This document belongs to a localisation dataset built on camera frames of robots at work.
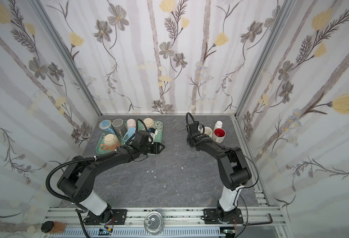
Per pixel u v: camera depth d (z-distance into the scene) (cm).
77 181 45
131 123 101
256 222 75
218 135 104
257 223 73
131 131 99
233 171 48
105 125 99
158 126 113
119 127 99
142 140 70
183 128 112
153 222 64
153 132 82
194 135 75
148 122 103
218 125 104
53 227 64
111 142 93
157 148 80
